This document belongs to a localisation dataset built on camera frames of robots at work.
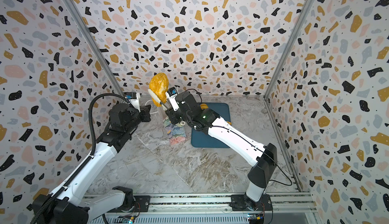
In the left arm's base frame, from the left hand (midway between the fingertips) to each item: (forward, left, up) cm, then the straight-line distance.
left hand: (149, 103), depth 74 cm
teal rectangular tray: (-2, -25, -33) cm, 41 cm away
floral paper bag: (-3, -10, -23) cm, 25 cm away
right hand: (-5, -9, +3) cm, 11 cm away
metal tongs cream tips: (-1, -5, +4) cm, 7 cm away
